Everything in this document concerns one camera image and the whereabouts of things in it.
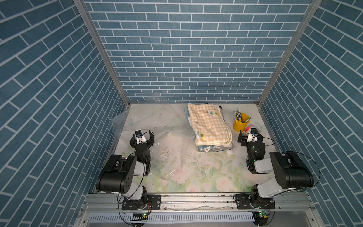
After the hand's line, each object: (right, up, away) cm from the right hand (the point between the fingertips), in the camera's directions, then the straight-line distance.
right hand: (250, 131), depth 90 cm
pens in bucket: (-6, +10, +4) cm, 13 cm away
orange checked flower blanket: (-27, +3, -2) cm, 27 cm away
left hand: (-67, 0, -2) cm, 67 cm away
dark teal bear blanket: (-31, -9, -8) cm, 33 cm away
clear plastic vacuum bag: (-51, -1, +8) cm, 52 cm away
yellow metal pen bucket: (-3, +3, +9) cm, 10 cm away
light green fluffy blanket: (-14, -13, +1) cm, 19 cm away
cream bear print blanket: (-19, -9, -5) cm, 21 cm away
